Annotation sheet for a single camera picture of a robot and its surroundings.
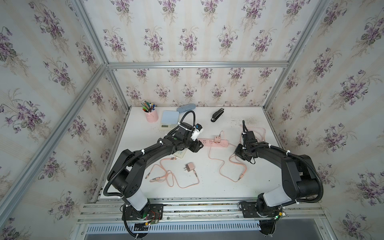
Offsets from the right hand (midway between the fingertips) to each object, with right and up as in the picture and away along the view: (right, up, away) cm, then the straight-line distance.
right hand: (238, 153), depth 94 cm
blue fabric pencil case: (-35, +32, +24) cm, 53 cm away
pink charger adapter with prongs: (-31, -6, -7) cm, 33 cm away
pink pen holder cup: (-59, +24, +11) cm, 64 cm away
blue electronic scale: (-38, 0, -1) cm, 38 cm away
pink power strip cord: (+15, +16, +14) cm, 26 cm away
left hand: (-25, +7, -6) cm, 27 cm away
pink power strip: (-19, +7, +4) cm, 21 cm away
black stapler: (-11, +26, +17) cm, 33 cm away
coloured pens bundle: (-62, +31, +12) cm, 70 cm away
